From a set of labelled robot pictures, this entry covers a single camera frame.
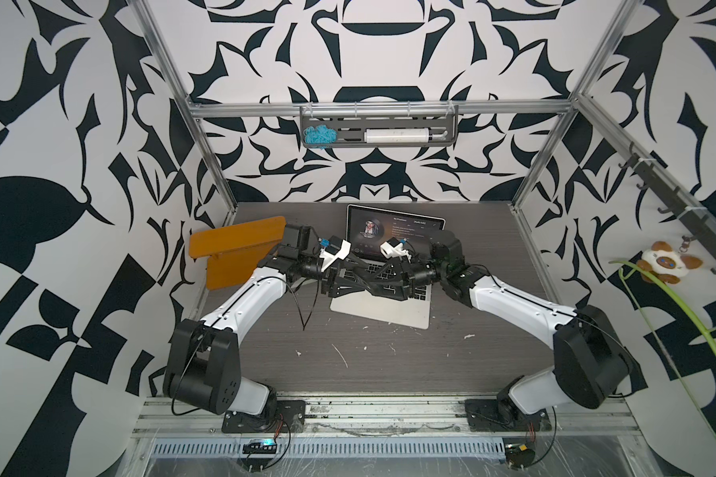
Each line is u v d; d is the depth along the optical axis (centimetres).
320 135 92
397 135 90
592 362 43
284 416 74
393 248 74
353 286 68
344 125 99
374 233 96
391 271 67
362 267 72
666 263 60
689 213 58
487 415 73
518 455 71
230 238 92
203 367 43
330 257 65
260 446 73
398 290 69
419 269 66
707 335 54
